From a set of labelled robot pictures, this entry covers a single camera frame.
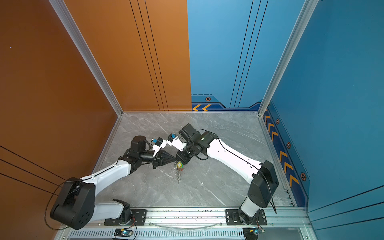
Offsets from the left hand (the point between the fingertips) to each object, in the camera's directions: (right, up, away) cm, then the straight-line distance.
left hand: (174, 159), depth 75 cm
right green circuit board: (+37, -34, -5) cm, 51 cm away
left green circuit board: (-25, -34, -5) cm, 42 cm away
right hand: (+1, +1, -1) cm, 2 cm away
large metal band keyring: (0, -10, +13) cm, 17 cm away
